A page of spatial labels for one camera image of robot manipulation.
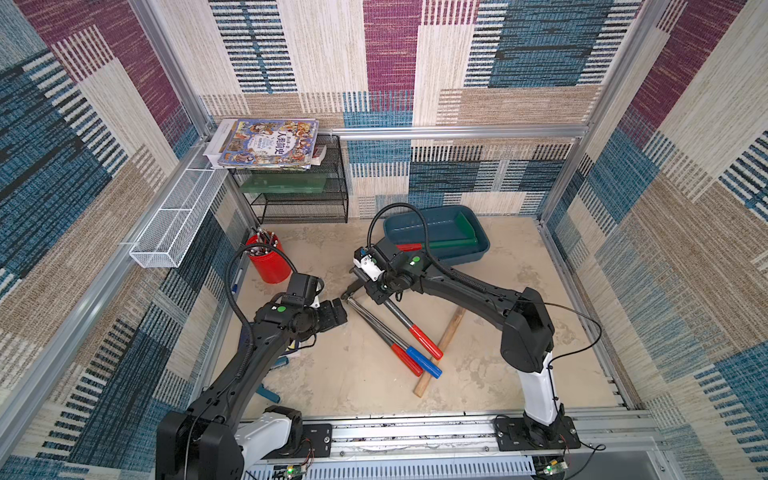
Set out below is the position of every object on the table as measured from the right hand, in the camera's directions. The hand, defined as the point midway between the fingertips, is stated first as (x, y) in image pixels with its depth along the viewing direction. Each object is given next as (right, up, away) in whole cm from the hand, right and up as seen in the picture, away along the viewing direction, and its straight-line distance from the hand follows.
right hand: (378, 289), depth 87 cm
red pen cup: (-37, +7, +14) cm, 40 cm away
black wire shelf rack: (-24, +32, +28) cm, 49 cm away
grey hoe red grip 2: (+7, -18, -3) cm, 20 cm away
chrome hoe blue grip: (+12, -19, -5) cm, 23 cm away
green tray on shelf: (-30, +32, +8) cm, 45 cm away
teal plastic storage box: (+10, +21, +32) cm, 39 cm away
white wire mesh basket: (-49, +15, -15) cm, 53 cm away
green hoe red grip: (+32, +16, +26) cm, 44 cm away
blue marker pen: (-51, -2, +21) cm, 56 cm away
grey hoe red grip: (+10, -10, -7) cm, 16 cm away
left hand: (-12, -7, -4) cm, 14 cm away
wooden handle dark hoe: (+19, -16, +1) cm, 25 cm away
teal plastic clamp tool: (-31, -26, -6) cm, 41 cm away
